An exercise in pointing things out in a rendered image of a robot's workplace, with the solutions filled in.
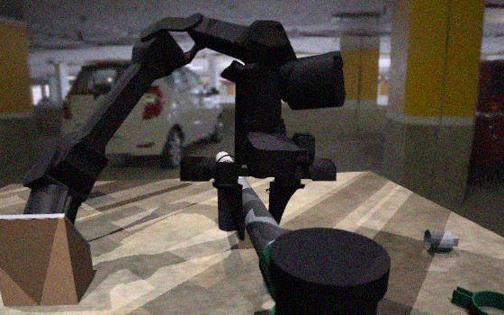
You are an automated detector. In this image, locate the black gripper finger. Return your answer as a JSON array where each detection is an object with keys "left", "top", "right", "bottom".
[
  {"left": 268, "top": 182, "right": 305, "bottom": 225},
  {"left": 212, "top": 182, "right": 245, "bottom": 240}
]

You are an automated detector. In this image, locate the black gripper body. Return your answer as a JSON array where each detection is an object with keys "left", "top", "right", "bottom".
[{"left": 179, "top": 109, "right": 337, "bottom": 185}]

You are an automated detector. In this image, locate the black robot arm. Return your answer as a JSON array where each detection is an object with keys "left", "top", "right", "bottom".
[{"left": 23, "top": 13, "right": 347, "bottom": 226}]

